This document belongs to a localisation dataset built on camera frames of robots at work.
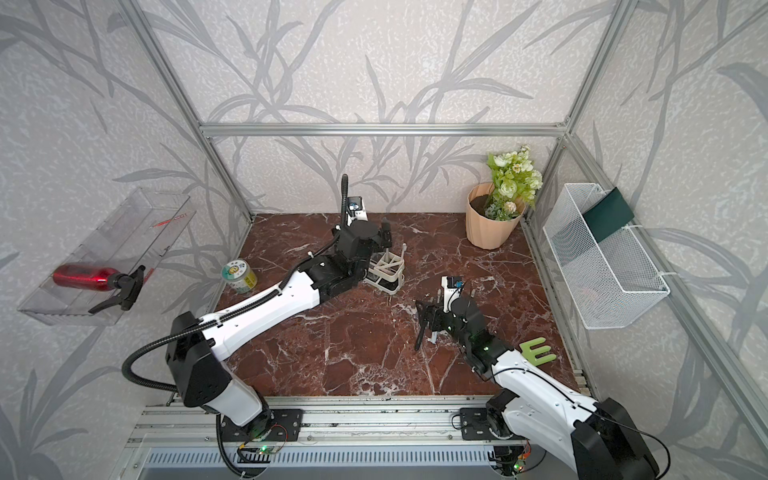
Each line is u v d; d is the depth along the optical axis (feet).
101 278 1.82
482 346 2.03
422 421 2.47
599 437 1.31
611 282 1.93
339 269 1.87
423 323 2.47
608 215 2.43
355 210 2.05
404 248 2.85
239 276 3.07
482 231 3.36
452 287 2.36
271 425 2.33
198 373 1.33
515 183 3.02
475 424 2.42
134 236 2.42
